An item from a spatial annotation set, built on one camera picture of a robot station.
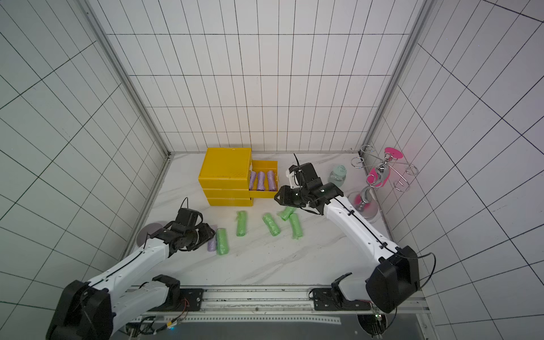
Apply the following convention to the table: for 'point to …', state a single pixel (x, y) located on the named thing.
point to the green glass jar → (337, 176)
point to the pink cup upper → (394, 152)
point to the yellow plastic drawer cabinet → (224, 177)
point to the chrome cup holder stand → (401, 185)
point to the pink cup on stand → (378, 177)
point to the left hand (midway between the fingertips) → (209, 238)
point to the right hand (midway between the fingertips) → (278, 193)
